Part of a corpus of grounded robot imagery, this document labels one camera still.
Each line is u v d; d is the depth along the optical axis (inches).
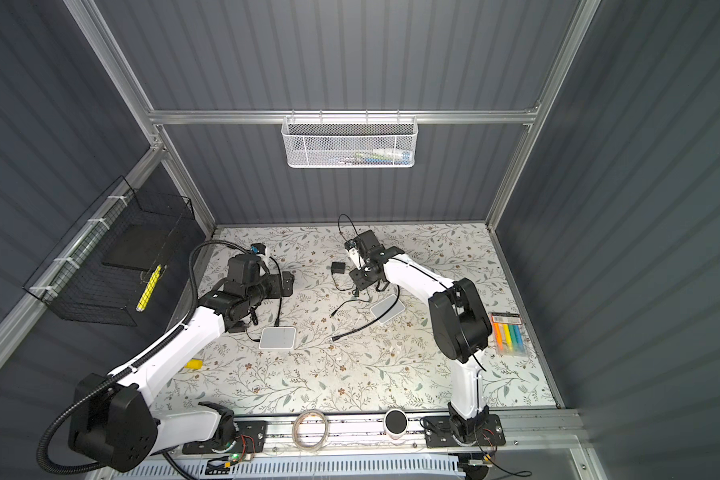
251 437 28.5
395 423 28.0
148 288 27.3
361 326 36.4
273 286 29.8
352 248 33.9
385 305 37.9
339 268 42.4
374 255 28.9
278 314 37.7
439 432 28.9
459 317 21.0
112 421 15.7
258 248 29.1
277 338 35.3
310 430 30.0
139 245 29.7
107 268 28.3
